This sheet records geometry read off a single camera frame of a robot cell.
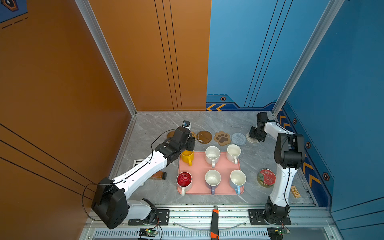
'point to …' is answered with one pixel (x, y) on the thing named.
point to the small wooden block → (295, 192)
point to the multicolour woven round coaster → (251, 139)
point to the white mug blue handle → (237, 178)
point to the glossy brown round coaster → (204, 137)
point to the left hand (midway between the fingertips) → (192, 137)
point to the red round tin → (266, 177)
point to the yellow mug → (187, 156)
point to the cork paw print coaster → (222, 138)
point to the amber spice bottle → (159, 175)
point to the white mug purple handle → (212, 178)
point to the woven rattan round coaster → (193, 135)
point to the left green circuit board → (148, 232)
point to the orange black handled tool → (214, 230)
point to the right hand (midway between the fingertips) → (252, 135)
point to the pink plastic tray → (198, 169)
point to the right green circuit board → (276, 233)
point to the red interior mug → (184, 182)
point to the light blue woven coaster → (238, 139)
